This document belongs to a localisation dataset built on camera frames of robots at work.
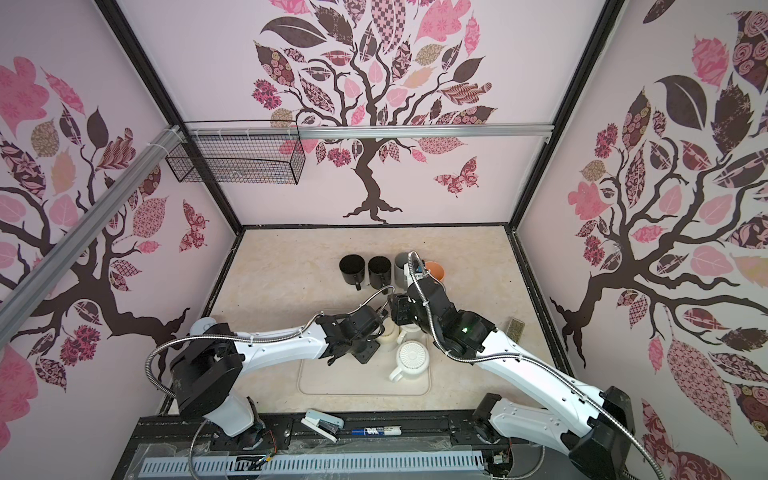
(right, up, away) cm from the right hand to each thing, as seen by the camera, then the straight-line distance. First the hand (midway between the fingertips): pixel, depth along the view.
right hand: (395, 293), depth 74 cm
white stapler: (-18, -33, +1) cm, 38 cm away
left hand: (-8, -18, +12) cm, 23 cm away
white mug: (+5, -13, +10) cm, 17 cm away
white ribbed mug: (+5, -18, +4) cm, 19 cm away
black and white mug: (-14, +6, +23) cm, 28 cm away
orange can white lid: (-59, -11, +14) cm, 61 cm away
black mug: (-5, +4, +27) cm, 28 cm away
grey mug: (+2, +8, +24) cm, 26 cm away
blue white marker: (-4, -34, -1) cm, 35 cm away
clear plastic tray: (-11, -24, +6) cm, 27 cm away
